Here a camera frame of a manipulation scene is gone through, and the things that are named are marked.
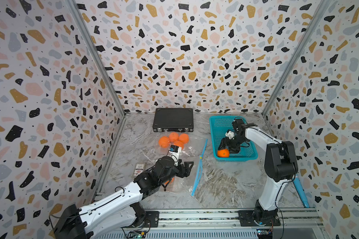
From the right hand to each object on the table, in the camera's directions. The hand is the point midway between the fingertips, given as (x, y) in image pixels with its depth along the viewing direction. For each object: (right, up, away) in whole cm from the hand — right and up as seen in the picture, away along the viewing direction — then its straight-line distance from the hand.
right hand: (223, 149), depth 94 cm
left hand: (-21, -3, -19) cm, 28 cm away
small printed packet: (-51, -10, -4) cm, 52 cm away
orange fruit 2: (-29, -10, -27) cm, 41 cm away
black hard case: (-37, +20, +16) cm, 45 cm away
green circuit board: (-46, -36, -24) cm, 63 cm away
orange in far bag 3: (-25, +7, +10) cm, 28 cm away
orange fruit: (0, -1, -4) cm, 5 cm away
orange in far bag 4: (-28, +4, +2) cm, 28 cm away
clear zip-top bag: (-20, +2, +10) cm, 22 cm away
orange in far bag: (-38, +5, +2) cm, 38 cm away
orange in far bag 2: (-32, +8, +6) cm, 34 cm away
